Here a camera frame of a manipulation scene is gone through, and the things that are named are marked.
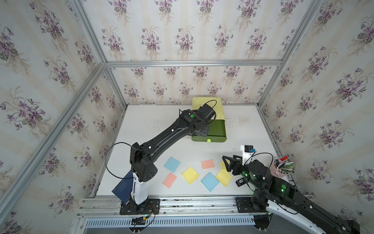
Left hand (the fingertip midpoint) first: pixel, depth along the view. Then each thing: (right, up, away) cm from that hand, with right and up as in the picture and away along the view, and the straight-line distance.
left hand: (203, 131), depth 79 cm
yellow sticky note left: (-7, -26, +5) cm, 28 cm away
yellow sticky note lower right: (+12, -26, +4) cm, 29 cm away
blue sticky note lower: (+4, -29, +3) cm, 30 cm away
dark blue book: (-44, -32, -1) cm, 54 cm away
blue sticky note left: (-19, -21, +10) cm, 30 cm away
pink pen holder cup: (+43, -20, 0) cm, 48 cm away
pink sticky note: (+3, -21, +10) cm, 23 cm away
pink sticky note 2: (-19, -29, +4) cm, 35 cm away
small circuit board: (-34, -44, -7) cm, 56 cm away
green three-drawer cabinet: (+9, +2, +8) cm, 12 cm away
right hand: (+12, -13, -7) cm, 19 cm away
